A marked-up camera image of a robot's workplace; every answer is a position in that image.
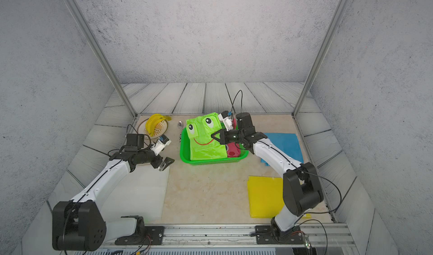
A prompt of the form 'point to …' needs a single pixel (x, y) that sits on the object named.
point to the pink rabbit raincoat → (233, 148)
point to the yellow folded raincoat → (266, 197)
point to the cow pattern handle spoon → (180, 125)
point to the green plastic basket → (185, 153)
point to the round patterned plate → (160, 131)
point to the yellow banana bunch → (152, 121)
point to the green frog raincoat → (203, 146)
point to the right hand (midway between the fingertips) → (213, 136)
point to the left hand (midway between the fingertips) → (168, 153)
